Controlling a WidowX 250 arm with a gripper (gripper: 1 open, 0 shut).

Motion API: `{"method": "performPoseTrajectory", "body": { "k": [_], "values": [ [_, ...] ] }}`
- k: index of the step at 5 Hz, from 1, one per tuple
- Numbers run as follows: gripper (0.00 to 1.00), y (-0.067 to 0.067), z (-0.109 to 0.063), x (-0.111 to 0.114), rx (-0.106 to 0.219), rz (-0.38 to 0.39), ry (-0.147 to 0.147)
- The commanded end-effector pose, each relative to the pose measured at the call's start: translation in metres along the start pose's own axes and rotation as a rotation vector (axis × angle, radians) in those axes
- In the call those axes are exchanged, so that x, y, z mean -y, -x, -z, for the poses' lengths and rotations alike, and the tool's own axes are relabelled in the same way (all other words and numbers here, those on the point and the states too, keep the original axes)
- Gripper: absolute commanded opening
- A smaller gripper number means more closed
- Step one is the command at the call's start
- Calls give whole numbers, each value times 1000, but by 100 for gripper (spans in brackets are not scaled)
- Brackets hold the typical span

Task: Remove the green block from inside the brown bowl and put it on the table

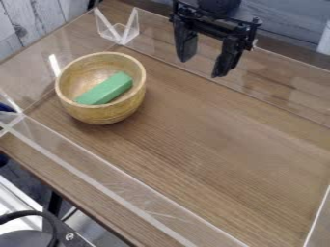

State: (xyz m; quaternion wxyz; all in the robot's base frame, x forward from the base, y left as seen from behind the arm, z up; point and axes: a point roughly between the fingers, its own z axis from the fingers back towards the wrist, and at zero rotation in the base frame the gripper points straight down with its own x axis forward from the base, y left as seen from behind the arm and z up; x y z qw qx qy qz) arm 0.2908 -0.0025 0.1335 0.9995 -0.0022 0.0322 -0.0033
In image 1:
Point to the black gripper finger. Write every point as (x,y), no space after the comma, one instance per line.
(227,59)
(186,40)

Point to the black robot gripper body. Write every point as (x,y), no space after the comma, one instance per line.
(218,18)

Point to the brown wooden bowl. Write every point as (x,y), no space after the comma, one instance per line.
(89,71)

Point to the green rectangular block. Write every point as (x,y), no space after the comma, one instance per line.
(107,90)

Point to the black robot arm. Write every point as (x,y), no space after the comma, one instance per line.
(217,19)

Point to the black table leg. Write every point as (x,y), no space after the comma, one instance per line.
(55,204)

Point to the clear acrylic tray wall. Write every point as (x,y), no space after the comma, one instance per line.
(221,162)

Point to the grey metal bracket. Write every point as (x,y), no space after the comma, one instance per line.
(67,237)

